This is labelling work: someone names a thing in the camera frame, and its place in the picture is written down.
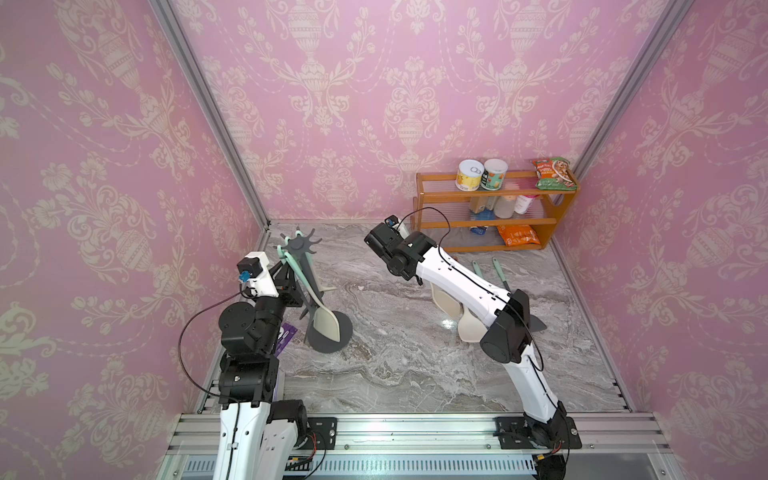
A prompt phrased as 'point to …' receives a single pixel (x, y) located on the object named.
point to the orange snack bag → (518, 235)
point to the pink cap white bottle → (522, 204)
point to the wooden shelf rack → (444, 211)
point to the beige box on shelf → (480, 203)
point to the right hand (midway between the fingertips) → (416, 249)
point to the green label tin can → (493, 174)
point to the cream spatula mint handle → (323, 321)
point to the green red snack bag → (554, 174)
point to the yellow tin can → (469, 175)
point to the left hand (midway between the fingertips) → (293, 261)
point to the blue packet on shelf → (480, 230)
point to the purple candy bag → (286, 334)
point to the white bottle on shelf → (504, 206)
